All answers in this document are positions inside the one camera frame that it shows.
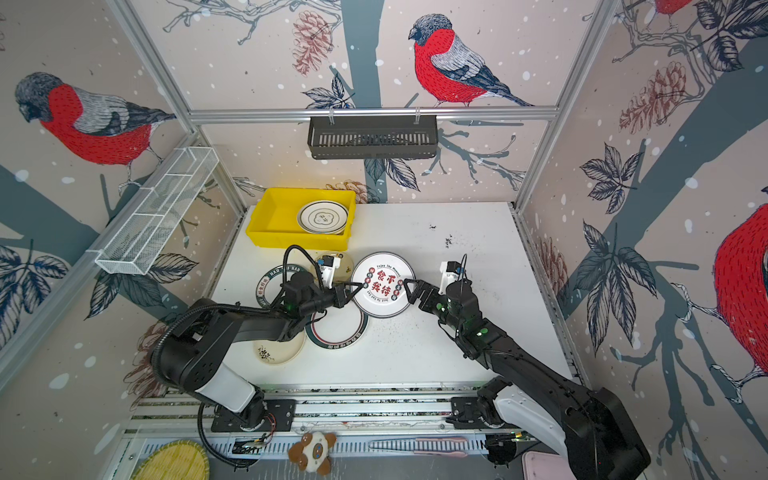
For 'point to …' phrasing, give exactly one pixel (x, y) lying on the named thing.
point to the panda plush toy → (312, 452)
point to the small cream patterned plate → (345, 270)
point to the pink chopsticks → (423, 452)
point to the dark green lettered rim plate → (271, 283)
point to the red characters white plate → (384, 274)
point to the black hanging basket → (338, 137)
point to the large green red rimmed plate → (340, 327)
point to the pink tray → (545, 466)
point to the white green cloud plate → (323, 217)
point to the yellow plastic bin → (274, 222)
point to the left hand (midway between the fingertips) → (361, 287)
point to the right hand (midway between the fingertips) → (411, 288)
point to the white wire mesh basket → (137, 239)
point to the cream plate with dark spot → (280, 352)
